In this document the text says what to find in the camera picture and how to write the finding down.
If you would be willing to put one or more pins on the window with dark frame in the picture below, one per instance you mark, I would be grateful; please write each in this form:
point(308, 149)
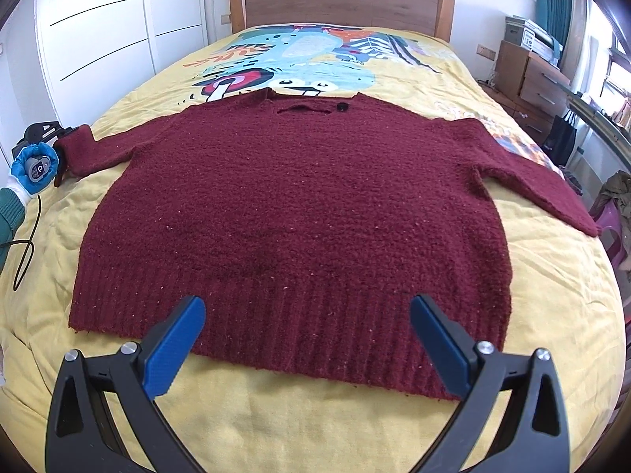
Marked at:
point(604, 81)

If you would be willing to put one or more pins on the green sleeve left forearm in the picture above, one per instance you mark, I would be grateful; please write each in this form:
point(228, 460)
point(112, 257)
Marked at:
point(13, 202)

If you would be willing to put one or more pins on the purple plastic chair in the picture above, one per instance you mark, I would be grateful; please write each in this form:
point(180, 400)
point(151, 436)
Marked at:
point(609, 221)

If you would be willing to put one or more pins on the white printer on chest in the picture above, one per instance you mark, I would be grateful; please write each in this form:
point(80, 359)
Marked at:
point(528, 35)

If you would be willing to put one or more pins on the dark red knitted sweater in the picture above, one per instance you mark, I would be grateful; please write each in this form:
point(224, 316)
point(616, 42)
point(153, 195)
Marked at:
point(306, 225)

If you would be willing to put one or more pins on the olive jacket on chair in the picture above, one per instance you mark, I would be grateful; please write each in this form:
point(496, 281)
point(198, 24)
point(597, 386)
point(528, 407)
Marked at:
point(616, 188)

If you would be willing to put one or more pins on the white wardrobe with drawers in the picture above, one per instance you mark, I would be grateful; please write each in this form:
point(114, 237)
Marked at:
point(94, 52)

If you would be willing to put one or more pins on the wooden bed headboard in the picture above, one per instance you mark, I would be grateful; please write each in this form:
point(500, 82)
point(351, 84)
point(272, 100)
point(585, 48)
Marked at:
point(429, 17)

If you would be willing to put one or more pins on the glass desk with clutter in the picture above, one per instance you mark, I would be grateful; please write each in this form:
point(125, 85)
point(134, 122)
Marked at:
point(613, 136)

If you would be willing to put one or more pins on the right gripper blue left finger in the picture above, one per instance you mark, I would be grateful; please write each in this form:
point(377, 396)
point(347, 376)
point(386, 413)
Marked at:
point(82, 435)

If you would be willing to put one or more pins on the wooden chest of drawers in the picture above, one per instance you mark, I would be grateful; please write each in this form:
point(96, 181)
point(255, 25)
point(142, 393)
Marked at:
point(529, 89)

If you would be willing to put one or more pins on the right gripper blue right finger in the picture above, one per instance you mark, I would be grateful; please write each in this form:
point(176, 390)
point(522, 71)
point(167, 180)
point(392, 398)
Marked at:
point(533, 434)

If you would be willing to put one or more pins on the black bag beside chest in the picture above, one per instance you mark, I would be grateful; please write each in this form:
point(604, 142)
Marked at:
point(560, 142)

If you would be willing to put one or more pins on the left hand blue glove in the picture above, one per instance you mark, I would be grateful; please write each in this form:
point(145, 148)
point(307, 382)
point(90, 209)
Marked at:
point(35, 167)

